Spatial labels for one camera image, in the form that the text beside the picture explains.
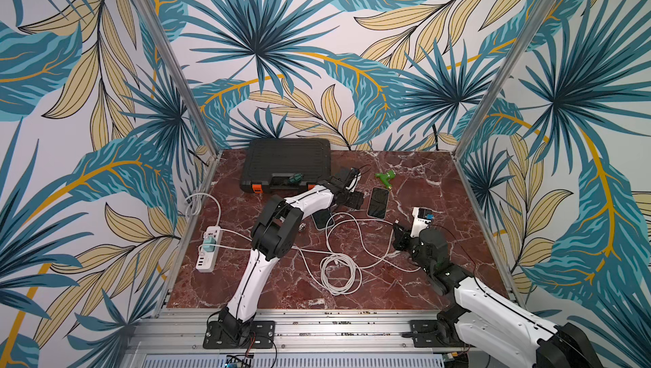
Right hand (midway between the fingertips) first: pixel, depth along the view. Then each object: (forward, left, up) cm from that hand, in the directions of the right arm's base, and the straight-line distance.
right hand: (382, 230), depth 82 cm
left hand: (+18, +6, -9) cm, 21 cm away
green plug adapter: (0, +57, -4) cm, 57 cm away
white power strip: (-4, +58, -9) cm, 59 cm away
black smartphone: (+17, -3, -10) cm, 20 cm away
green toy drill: (+30, -9, -10) cm, 33 cm away
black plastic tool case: (+32, +34, -4) cm, 47 cm away
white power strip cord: (+19, +70, -10) cm, 73 cm away
